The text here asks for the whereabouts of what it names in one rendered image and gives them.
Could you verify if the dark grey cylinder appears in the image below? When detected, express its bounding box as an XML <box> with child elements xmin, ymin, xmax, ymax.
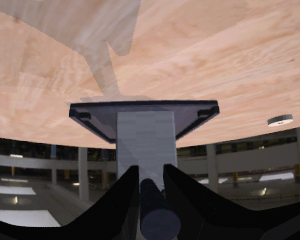
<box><xmin>139</xmin><ymin>179</ymin><xmax>181</xmax><ymax>240</ymax></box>

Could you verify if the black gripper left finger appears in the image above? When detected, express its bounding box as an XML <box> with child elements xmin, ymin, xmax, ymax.
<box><xmin>0</xmin><ymin>165</ymin><xmax>141</xmax><ymax>240</ymax></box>

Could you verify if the cream flat ring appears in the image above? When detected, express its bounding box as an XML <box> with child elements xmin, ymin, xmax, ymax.
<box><xmin>267</xmin><ymin>115</ymin><xmax>293</xmax><ymax>127</ymax></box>

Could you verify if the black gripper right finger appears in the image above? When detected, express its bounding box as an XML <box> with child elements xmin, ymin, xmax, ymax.
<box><xmin>163</xmin><ymin>164</ymin><xmax>300</xmax><ymax>240</ymax></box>

